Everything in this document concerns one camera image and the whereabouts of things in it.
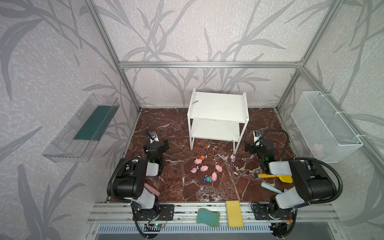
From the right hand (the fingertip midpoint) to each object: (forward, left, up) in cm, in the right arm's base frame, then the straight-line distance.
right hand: (253, 135), depth 95 cm
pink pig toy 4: (-15, +36, -5) cm, 39 cm away
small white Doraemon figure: (-13, +15, -5) cm, 20 cm away
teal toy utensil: (-28, -1, -7) cm, 29 cm away
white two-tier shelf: (-7, +25, +26) cm, 37 cm away
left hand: (-1, +62, +2) cm, 62 cm away
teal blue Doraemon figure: (-26, +30, -5) cm, 40 cm away
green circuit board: (-47, +53, -5) cm, 71 cm away
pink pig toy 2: (-20, +32, -5) cm, 38 cm away
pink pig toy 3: (-24, +26, -6) cm, 36 cm away
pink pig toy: (-20, +24, -5) cm, 31 cm away
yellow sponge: (-43, +17, -7) cm, 47 cm away
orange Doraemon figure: (-13, +33, -5) cm, 35 cm away
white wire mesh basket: (-17, -19, +28) cm, 38 cm away
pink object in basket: (-17, -25, +13) cm, 33 cm away
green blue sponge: (-44, +30, -6) cm, 54 cm away
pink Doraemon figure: (-21, +38, -6) cm, 44 cm away
